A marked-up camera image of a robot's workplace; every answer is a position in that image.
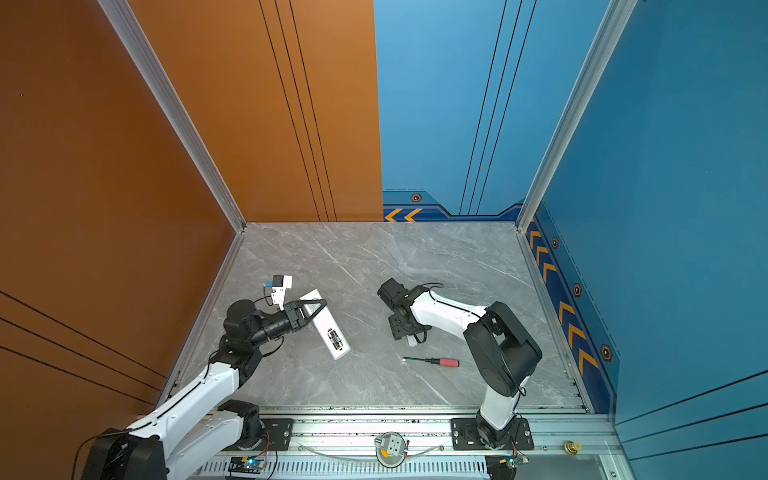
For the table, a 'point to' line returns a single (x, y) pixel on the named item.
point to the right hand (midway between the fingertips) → (405, 329)
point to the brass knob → (572, 448)
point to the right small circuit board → (514, 460)
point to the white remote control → (327, 326)
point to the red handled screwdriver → (437, 361)
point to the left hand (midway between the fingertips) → (326, 304)
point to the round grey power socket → (390, 449)
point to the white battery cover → (411, 340)
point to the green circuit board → (246, 464)
